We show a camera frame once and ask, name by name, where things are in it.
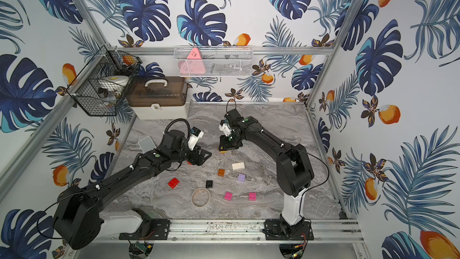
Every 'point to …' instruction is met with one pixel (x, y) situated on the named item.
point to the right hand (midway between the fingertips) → (223, 147)
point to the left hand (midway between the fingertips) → (205, 148)
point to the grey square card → (147, 144)
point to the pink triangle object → (193, 64)
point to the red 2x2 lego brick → (173, 183)
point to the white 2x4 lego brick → (238, 166)
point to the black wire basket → (84, 90)
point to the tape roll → (200, 197)
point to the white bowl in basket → (114, 81)
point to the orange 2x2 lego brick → (221, 172)
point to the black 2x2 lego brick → (209, 184)
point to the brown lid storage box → (157, 98)
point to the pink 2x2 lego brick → (228, 196)
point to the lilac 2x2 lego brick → (241, 177)
